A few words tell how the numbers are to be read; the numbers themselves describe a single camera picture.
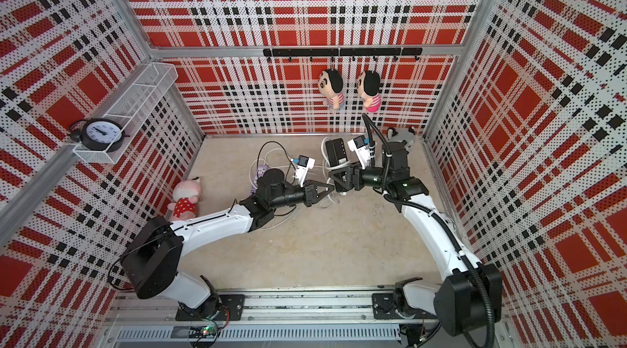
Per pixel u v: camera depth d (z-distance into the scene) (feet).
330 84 2.98
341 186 2.22
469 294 1.25
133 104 2.63
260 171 3.44
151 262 1.43
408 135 3.06
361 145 2.13
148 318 2.38
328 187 2.41
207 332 2.29
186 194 3.13
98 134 2.09
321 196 2.35
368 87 3.07
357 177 2.09
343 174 2.24
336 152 2.22
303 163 2.29
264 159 3.65
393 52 2.91
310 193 2.19
